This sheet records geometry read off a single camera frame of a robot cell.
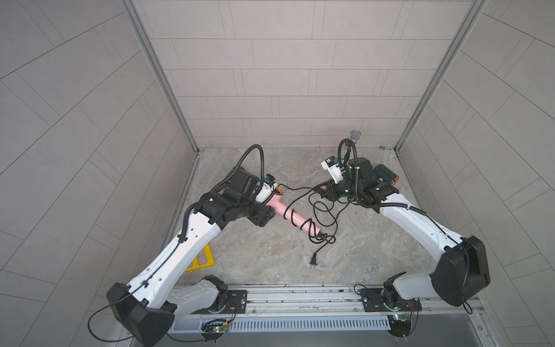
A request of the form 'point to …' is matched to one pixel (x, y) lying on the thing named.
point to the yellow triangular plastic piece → (209, 260)
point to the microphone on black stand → (355, 135)
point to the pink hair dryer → (295, 217)
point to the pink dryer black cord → (295, 199)
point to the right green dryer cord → (314, 258)
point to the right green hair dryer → (383, 173)
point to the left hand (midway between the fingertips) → (270, 206)
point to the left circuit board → (215, 327)
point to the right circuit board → (399, 324)
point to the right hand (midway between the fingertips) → (316, 188)
